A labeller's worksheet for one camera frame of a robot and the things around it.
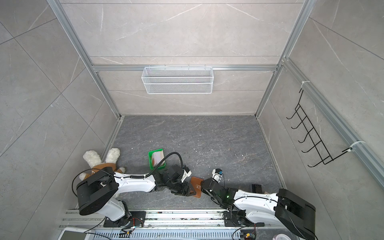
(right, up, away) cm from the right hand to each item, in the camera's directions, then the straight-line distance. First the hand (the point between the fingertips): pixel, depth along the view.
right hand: (200, 183), depth 85 cm
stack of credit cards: (-27, +14, +8) cm, 31 cm away
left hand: (-4, -2, -5) cm, 7 cm away
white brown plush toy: (-62, +13, -1) cm, 63 cm away
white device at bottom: (-59, -16, -18) cm, 64 cm away
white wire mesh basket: (-15, +65, +16) cm, 69 cm away
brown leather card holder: (-2, +1, -1) cm, 3 cm away
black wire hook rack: (+51, +23, -21) cm, 60 cm away
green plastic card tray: (-32, +14, +9) cm, 36 cm away
